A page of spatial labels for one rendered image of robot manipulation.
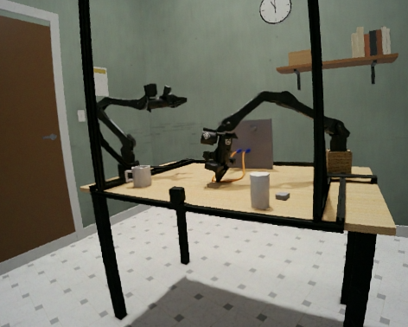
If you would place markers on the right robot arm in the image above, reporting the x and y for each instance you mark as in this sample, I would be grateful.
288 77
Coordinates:
284 99

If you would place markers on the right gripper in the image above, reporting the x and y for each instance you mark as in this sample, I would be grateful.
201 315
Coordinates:
222 158

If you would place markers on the grey cylinder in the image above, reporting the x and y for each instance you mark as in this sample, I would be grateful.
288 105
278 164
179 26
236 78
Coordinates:
260 189

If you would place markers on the grey cup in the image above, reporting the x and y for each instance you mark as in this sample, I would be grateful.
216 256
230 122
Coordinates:
141 178

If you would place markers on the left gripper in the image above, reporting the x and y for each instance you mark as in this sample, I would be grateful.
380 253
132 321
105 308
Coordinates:
169 102

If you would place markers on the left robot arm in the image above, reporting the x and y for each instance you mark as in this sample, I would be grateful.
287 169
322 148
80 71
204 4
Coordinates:
128 142

